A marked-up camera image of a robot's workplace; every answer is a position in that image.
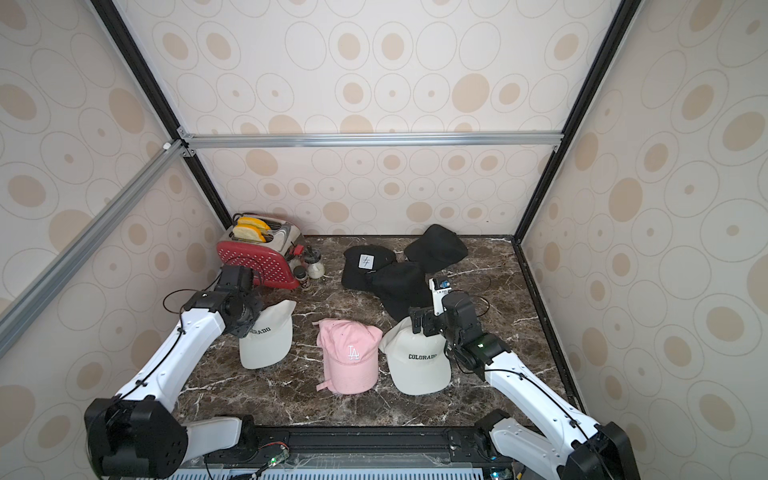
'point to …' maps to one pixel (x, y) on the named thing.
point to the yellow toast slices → (250, 229)
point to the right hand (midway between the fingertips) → (423, 309)
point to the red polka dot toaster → (270, 259)
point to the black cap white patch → (359, 264)
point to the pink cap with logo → (349, 354)
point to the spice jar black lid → (300, 271)
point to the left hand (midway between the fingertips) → (263, 307)
